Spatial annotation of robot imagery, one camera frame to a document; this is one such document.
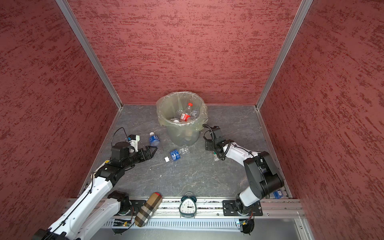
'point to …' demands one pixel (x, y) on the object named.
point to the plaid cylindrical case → (148, 209)
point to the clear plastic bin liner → (171, 105)
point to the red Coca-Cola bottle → (185, 116)
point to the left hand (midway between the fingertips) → (152, 152)
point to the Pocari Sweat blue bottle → (175, 155)
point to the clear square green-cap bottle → (216, 158)
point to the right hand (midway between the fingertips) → (210, 146)
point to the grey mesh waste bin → (183, 113)
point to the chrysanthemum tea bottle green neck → (175, 120)
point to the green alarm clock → (188, 205)
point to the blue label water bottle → (154, 140)
